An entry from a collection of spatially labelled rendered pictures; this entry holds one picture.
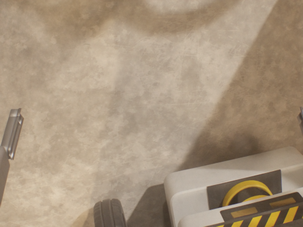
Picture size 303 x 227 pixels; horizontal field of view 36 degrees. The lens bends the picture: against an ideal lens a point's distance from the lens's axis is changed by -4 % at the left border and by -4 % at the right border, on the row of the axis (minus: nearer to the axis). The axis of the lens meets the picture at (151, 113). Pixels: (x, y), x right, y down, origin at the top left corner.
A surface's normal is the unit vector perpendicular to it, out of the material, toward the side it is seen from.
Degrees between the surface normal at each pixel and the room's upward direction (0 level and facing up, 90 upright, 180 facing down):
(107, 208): 85
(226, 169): 90
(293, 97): 0
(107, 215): 73
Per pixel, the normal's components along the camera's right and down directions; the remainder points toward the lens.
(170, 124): 0.12, 0.33
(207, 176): -0.17, -0.92
